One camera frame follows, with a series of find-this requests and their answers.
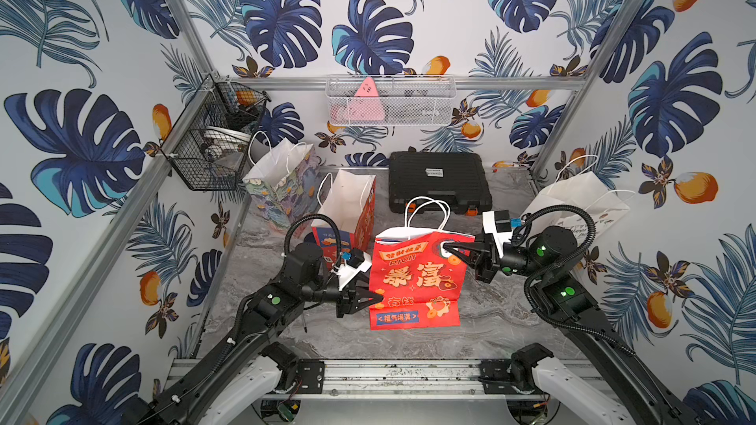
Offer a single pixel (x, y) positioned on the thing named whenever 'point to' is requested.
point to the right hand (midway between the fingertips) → (446, 240)
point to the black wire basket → (208, 146)
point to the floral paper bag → (283, 183)
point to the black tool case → (438, 182)
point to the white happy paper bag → (583, 190)
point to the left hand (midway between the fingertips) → (378, 290)
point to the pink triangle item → (366, 104)
